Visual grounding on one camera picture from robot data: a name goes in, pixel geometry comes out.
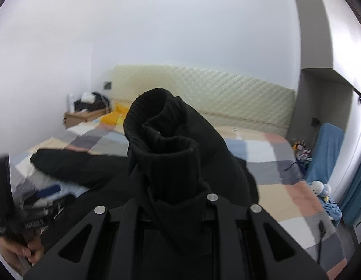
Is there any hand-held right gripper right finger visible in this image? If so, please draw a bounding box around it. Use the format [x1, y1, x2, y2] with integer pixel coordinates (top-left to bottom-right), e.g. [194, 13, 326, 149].
[198, 194, 328, 280]

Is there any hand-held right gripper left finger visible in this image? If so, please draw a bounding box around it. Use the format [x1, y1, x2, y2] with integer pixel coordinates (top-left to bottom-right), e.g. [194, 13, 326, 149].
[23, 198, 153, 280]

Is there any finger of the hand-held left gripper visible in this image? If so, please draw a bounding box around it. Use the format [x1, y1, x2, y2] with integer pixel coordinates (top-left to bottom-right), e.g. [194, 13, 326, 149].
[23, 184, 62, 204]
[46, 194, 77, 215]

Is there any black puffer jacket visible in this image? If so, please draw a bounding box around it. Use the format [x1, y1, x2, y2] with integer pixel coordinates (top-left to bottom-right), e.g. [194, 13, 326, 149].
[30, 87, 259, 280]

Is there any person's left hand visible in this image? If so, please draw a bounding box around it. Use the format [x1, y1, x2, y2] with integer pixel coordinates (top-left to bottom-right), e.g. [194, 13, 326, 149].
[0, 229, 46, 269]

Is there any checkered pastel blanket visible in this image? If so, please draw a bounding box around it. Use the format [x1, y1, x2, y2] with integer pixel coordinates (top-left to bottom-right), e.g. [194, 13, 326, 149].
[11, 119, 348, 280]

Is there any wooden nightstand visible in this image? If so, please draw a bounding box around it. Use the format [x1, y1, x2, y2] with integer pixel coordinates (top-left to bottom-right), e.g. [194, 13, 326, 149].
[64, 109, 108, 129]

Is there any yellow pillow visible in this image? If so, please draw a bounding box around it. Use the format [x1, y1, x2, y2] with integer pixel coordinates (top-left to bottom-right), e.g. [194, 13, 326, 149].
[100, 102, 131, 127]

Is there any white and blue plush toy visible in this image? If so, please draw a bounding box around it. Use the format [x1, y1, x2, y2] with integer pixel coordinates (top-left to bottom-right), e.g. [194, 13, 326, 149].
[309, 180, 333, 196]

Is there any black bag with tissue box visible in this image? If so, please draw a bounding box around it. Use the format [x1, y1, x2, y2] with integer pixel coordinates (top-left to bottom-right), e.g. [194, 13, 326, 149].
[74, 92, 111, 113]

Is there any group of cosmetic bottles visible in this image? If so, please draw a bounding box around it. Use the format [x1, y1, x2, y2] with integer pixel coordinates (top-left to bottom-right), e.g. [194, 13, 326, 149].
[291, 140, 312, 159]

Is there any crumpled blue cloth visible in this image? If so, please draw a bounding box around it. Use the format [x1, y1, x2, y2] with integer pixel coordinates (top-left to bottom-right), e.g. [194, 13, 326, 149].
[320, 195, 343, 226]

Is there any cream quilted headboard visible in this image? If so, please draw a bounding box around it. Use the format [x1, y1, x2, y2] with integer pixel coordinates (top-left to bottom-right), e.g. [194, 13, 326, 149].
[109, 65, 296, 129]

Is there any blue covered chair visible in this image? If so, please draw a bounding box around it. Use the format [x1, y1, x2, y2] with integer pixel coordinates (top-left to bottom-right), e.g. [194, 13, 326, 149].
[304, 122, 344, 187]

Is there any blue curtain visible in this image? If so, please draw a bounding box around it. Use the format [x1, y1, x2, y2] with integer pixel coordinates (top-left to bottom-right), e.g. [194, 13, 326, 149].
[339, 152, 361, 226]

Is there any white and grey wardrobe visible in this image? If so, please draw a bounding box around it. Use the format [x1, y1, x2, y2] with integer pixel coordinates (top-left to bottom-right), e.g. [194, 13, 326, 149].
[291, 0, 361, 240]

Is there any thick black cable with plug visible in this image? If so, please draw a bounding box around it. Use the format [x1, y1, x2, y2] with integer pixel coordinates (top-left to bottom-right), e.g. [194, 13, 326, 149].
[316, 220, 327, 264]

